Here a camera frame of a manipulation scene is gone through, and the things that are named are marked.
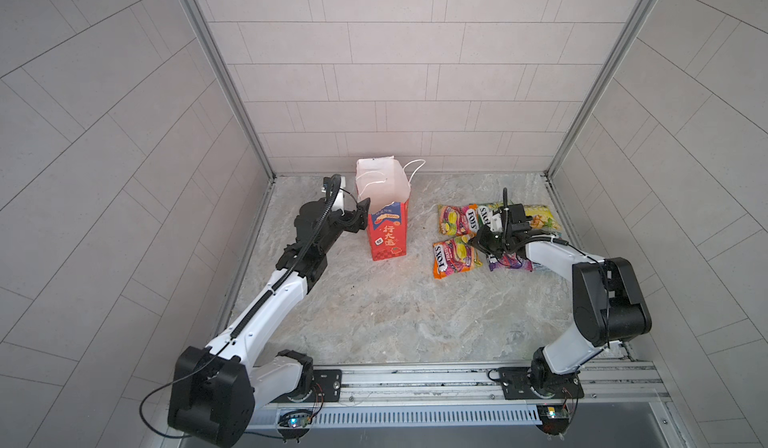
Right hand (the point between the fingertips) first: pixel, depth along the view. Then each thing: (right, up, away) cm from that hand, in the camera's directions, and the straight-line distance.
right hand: (467, 238), depth 92 cm
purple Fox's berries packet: (+14, -7, +1) cm, 16 cm away
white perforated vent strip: (-50, -38, -25) cm, 67 cm away
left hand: (-31, +14, -17) cm, 38 cm away
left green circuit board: (-44, -36, -28) cm, 63 cm away
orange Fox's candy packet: (-6, -5, -3) cm, 8 cm away
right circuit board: (+14, -38, -24) cm, 47 cm away
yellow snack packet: (+26, +6, +5) cm, 27 cm away
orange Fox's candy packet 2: (-1, +5, +7) cm, 9 cm away
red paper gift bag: (-25, +17, +4) cm, 31 cm away
